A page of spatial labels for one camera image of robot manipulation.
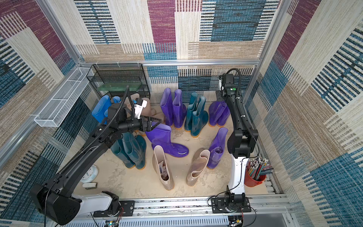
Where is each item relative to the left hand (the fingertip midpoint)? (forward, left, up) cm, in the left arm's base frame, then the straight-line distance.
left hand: (157, 120), depth 71 cm
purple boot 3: (+14, -10, -9) cm, 20 cm away
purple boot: (-12, -28, -6) cm, 32 cm away
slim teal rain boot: (-13, +15, -5) cm, 20 cm away
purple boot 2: (+15, -38, -13) cm, 43 cm away
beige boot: (-18, -20, -7) cm, 27 cm away
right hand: (+25, -41, -7) cm, 48 cm away
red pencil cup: (-19, -49, -19) cm, 56 cm away
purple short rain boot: (+1, +1, -16) cm, 16 cm away
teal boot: (+22, -19, -5) cm, 30 cm away
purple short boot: (+23, -34, -21) cm, 46 cm away
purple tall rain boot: (+16, -3, -6) cm, 17 cm away
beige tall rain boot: (+27, +20, -9) cm, 35 cm away
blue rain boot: (+17, +35, -5) cm, 39 cm away
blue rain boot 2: (+21, +28, -5) cm, 36 cm away
